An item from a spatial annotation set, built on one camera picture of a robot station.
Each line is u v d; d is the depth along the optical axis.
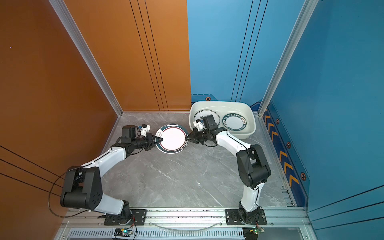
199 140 0.81
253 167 0.49
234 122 1.12
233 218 0.72
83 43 0.83
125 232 0.71
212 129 0.72
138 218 0.74
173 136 0.87
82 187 0.89
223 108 1.20
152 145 0.79
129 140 0.70
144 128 0.83
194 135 0.78
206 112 1.14
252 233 0.71
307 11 0.71
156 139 0.84
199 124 0.85
